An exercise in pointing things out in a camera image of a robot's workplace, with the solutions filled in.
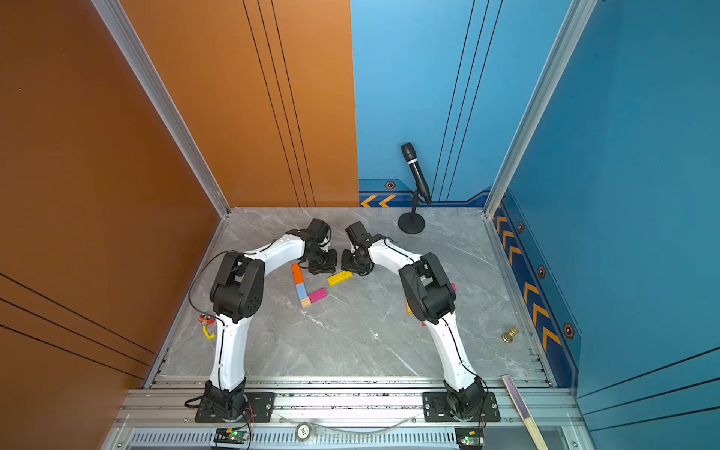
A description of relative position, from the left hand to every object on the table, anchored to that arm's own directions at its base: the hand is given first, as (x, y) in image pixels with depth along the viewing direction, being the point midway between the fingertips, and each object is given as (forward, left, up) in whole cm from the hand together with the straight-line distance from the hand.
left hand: (339, 265), depth 102 cm
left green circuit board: (-51, +22, -1) cm, 56 cm away
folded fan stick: (-48, -53, 0) cm, 71 cm away
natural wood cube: (-15, +10, +1) cm, 18 cm away
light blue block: (-11, +12, +1) cm, 16 cm away
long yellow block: (-5, 0, 0) cm, 5 cm away
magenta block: (-12, +6, 0) cm, 14 cm away
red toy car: (-22, +40, +1) cm, 46 cm away
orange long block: (-4, +15, -1) cm, 15 cm away
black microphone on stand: (+21, -29, +1) cm, 36 cm away
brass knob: (-26, -53, +1) cm, 59 cm away
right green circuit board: (-51, -37, -2) cm, 63 cm away
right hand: (-1, -2, 0) cm, 3 cm away
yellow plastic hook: (-26, +39, 0) cm, 47 cm away
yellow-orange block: (-29, -20, +27) cm, 45 cm away
